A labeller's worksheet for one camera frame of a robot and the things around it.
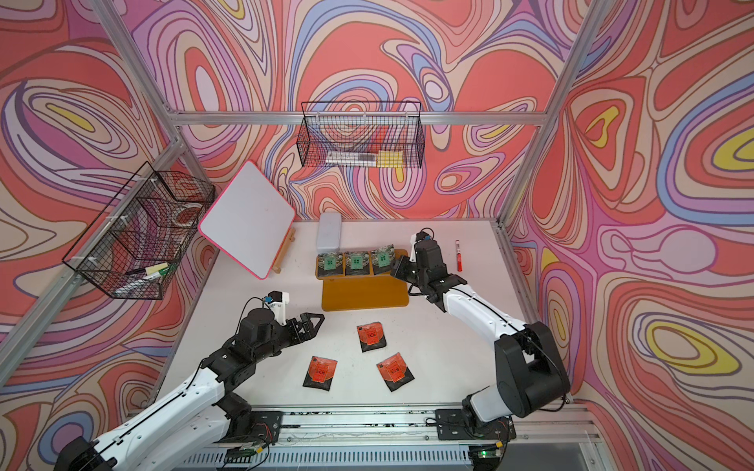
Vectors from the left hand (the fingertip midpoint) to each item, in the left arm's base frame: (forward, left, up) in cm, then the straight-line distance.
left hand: (317, 322), depth 79 cm
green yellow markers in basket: (+6, +40, +15) cm, 43 cm away
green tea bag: (+18, -10, +3) cm, 21 cm away
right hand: (+15, -21, +3) cm, 26 cm away
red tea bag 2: (-10, 0, -12) cm, 16 cm away
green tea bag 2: (+18, -2, +3) cm, 18 cm away
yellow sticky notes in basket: (+44, -20, +23) cm, 54 cm away
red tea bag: (+1, -15, -11) cm, 19 cm away
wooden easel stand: (+25, +19, -7) cm, 32 cm away
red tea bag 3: (-10, -22, -12) cm, 26 cm away
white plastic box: (+43, +3, -10) cm, 44 cm away
